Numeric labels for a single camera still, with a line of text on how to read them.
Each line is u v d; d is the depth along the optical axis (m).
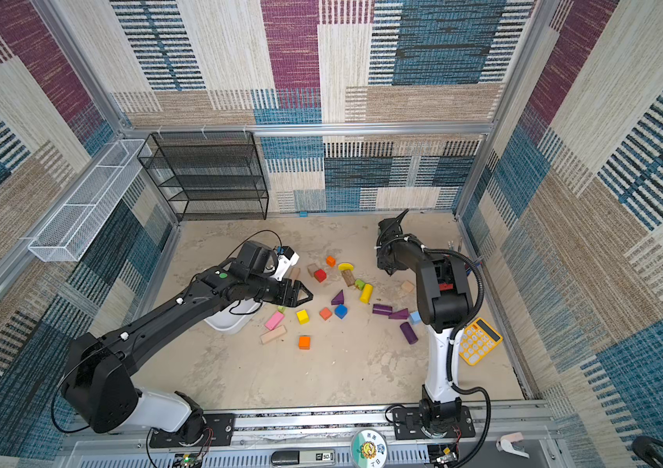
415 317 0.90
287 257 0.73
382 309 0.92
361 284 0.98
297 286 0.71
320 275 1.03
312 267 1.02
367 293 0.96
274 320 0.92
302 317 0.91
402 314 0.92
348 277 1.01
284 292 0.69
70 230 0.71
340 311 0.93
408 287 0.98
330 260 1.05
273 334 0.89
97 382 0.40
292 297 0.70
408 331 0.88
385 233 0.83
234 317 0.66
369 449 0.64
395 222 0.85
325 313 0.94
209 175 1.10
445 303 0.56
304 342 0.87
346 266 1.03
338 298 0.94
